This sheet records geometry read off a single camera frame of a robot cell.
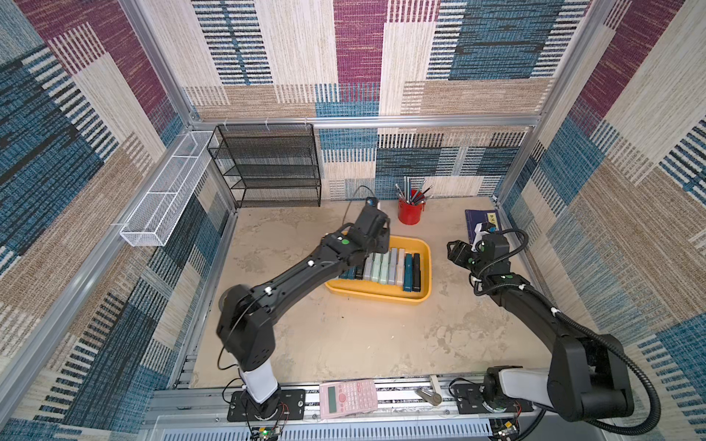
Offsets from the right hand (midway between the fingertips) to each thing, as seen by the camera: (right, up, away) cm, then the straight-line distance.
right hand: (458, 250), depth 89 cm
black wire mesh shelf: (-66, +32, +20) cm, 76 cm away
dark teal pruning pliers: (-34, -8, +5) cm, 36 cm away
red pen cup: (-10, +13, +26) cm, 31 cm away
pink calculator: (-36, -38, -15) cm, 54 cm away
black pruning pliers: (-31, -8, +7) cm, 33 cm away
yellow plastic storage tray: (-31, -13, +2) cm, 34 cm away
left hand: (-25, +5, -7) cm, 26 cm away
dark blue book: (+16, +12, +27) cm, 34 cm away
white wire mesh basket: (-84, +9, -18) cm, 86 cm away
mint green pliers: (-23, -6, +7) cm, 25 cm away
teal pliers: (-16, -12, +4) cm, 20 cm away
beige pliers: (-18, -6, +7) cm, 20 cm away
